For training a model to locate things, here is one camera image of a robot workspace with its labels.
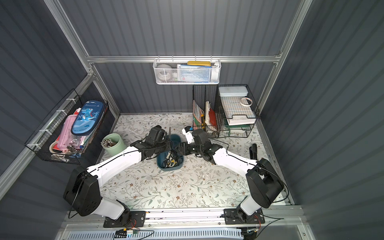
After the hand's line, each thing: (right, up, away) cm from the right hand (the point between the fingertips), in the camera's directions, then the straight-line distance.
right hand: (181, 145), depth 82 cm
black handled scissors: (-6, -8, +12) cm, 16 cm away
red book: (+21, +18, +33) cm, 43 cm away
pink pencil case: (-51, +3, -14) cm, 53 cm away
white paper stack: (+37, +15, +10) cm, 41 cm away
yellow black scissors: (-12, -12, +10) cm, 20 cm away
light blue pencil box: (+34, +35, +21) cm, 53 cm away
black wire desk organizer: (+25, +20, +10) cm, 34 cm away
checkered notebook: (+32, +23, +15) cm, 43 cm away
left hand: (-5, 0, +4) cm, 6 cm away
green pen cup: (-39, 0, +2) cm, 39 cm away
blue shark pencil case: (-44, +15, -11) cm, 47 cm away
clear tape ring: (+40, +25, +17) cm, 50 cm away
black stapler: (+45, -6, +12) cm, 47 cm away
